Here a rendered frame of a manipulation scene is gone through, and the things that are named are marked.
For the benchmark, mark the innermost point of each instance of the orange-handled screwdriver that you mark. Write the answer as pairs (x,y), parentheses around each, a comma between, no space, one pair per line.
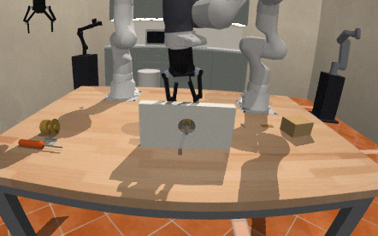
(34,144)

